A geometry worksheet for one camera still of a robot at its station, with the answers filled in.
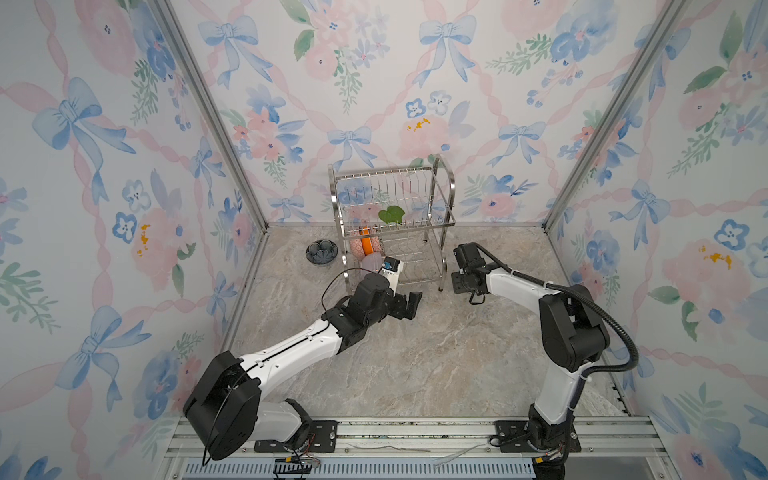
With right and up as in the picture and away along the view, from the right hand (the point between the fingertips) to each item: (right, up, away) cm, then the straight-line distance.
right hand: (466, 278), depth 99 cm
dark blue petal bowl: (-50, +9, +9) cm, 52 cm away
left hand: (-20, -1, -20) cm, 28 cm away
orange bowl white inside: (-33, +12, -2) cm, 35 cm away
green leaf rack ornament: (-24, +19, -13) cm, 34 cm away
